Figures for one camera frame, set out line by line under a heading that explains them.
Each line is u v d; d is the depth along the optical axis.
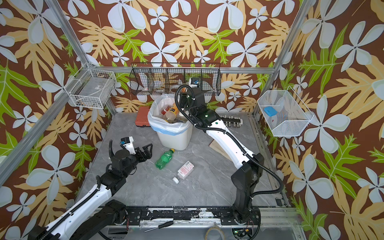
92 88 0.86
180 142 0.92
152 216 0.75
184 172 0.85
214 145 1.01
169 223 0.72
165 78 0.99
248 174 0.50
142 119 1.20
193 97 0.52
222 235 0.66
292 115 0.78
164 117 0.84
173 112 0.84
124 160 0.59
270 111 0.86
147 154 0.72
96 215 0.56
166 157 0.91
